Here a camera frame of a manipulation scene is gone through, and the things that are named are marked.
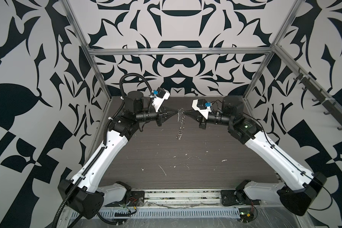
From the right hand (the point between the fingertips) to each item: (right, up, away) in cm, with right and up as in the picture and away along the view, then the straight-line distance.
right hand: (186, 111), depth 61 cm
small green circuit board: (+31, -51, +10) cm, 60 cm away
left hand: (-4, +1, +1) cm, 4 cm away
